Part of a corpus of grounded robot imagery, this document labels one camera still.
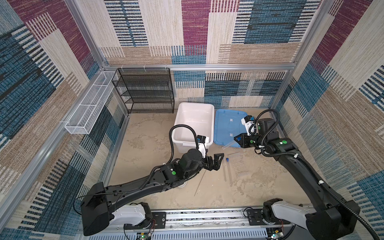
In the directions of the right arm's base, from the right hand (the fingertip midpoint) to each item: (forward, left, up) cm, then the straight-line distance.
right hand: (236, 140), depth 77 cm
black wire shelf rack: (+47, +55, -3) cm, 72 cm away
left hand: (-8, +11, +3) cm, 13 cm away
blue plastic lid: (+28, -4, -22) cm, 36 cm away
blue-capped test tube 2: (-8, +1, -22) cm, 24 cm away
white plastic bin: (+34, +17, -18) cm, 42 cm away
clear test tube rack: (-4, -6, -20) cm, 21 cm away
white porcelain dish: (-24, +26, +7) cm, 36 cm away
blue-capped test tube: (+2, +3, -7) cm, 8 cm away
